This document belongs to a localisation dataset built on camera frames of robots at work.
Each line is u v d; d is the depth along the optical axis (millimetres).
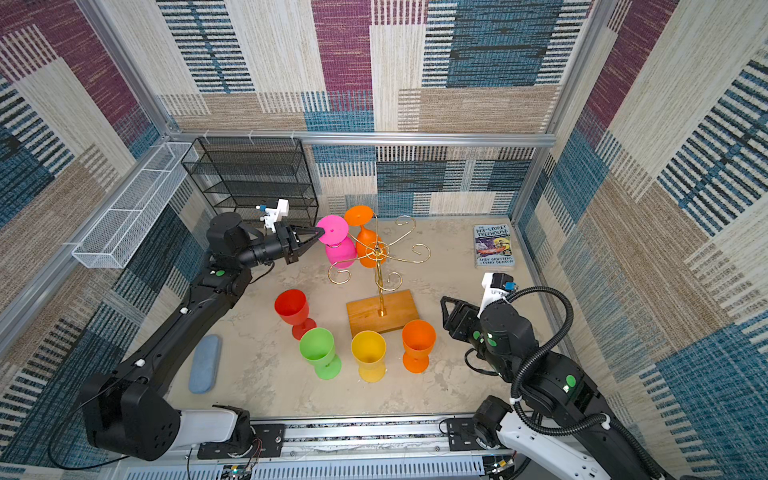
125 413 393
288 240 624
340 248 802
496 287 550
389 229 1188
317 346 795
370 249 715
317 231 688
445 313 605
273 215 676
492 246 1084
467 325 546
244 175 1082
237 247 582
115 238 713
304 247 659
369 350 795
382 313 935
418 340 807
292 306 845
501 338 434
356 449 732
